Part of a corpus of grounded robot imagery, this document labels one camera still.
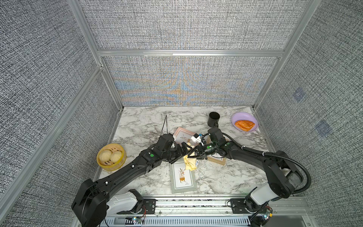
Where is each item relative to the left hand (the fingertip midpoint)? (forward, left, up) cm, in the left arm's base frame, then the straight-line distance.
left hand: (191, 152), depth 75 cm
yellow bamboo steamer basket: (+1, +49, -15) cm, 51 cm away
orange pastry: (+26, -43, -13) cm, 52 cm away
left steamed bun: (+5, +52, -11) cm, 53 cm away
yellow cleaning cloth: (-7, +1, +2) cm, 7 cm away
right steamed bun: (+5, +45, -11) cm, 46 cm away
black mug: (+30, -20, -11) cm, 38 cm away
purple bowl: (+38, -48, -17) cm, 64 cm away
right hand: (-1, +2, 0) cm, 2 cm away
